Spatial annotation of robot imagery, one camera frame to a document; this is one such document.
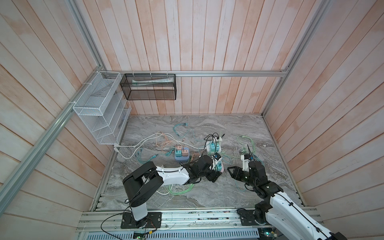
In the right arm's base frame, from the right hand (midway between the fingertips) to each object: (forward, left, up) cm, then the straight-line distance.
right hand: (230, 168), depth 84 cm
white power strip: (+14, +8, +1) cm, 16 cm away
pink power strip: (+1, +4, -3) cm, 5 cm away
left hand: (-1, +8, -1) cm, 8 cm away
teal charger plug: (+1, +6, +1) cm, 7 cm away
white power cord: (+9, +67, -5) cm, 68 cm away
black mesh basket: (+52, +53, +19) cm, 77 cm away
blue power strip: (+8, +28, -3) cm, 29 cm away
